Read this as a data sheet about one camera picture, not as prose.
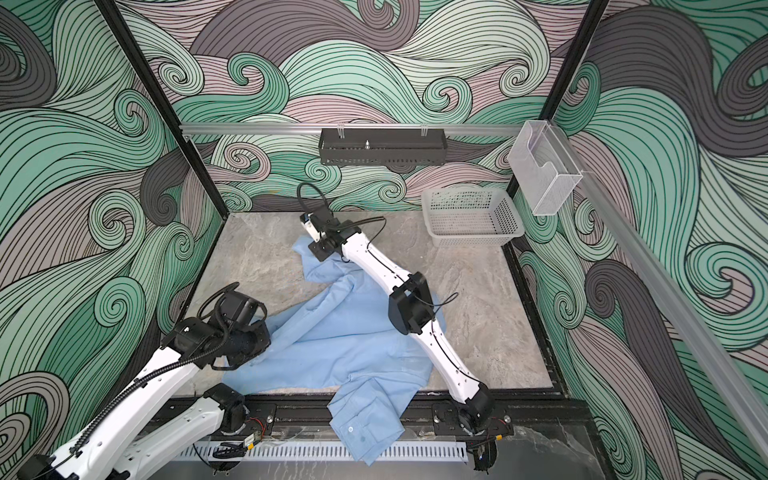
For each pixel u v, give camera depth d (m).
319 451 0.70
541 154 0.94
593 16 0.71
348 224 0.72
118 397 0.43
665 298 0.53
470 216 1.18
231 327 0.56
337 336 0.86
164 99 0.87
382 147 0.95
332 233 0.70
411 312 0.62
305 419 0.74
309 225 0.85
